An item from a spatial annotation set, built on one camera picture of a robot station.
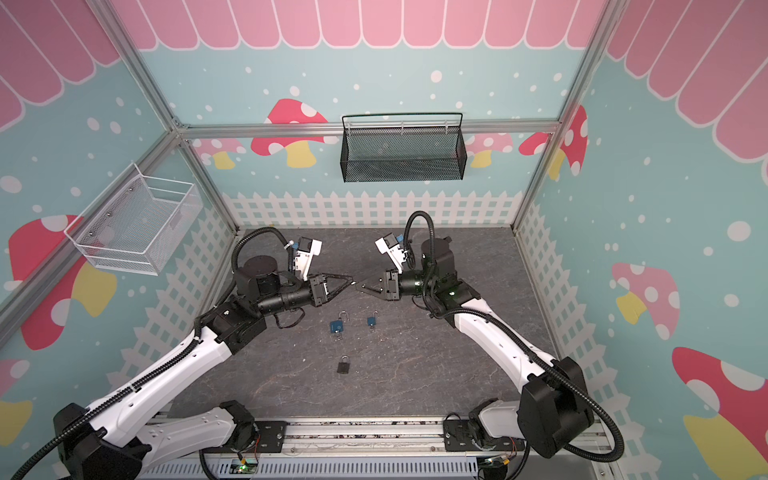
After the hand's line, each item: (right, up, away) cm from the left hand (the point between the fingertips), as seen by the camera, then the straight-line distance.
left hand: (352, 287), depth 66 cm
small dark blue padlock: (+2, -14, +28) cm, 31 cm away
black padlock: (-5, -25, +19) cm, 32 cm away
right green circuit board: (+33, -44, +6) cm, 55 cm away
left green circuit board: (-29, -44, +6) cm, 53 cm away
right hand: (+2, 0, 0) cm, 2 cm away
